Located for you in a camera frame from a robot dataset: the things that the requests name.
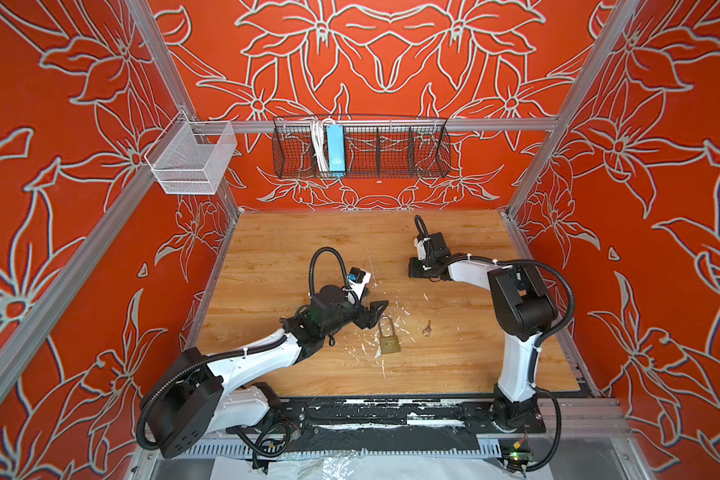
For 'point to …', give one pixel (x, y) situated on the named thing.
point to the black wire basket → (360, 147)
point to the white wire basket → (190, 157)
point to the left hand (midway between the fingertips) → (378, 295)
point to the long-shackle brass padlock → (389, 342)
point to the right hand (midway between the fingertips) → (406, 265)
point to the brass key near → (428, 330)
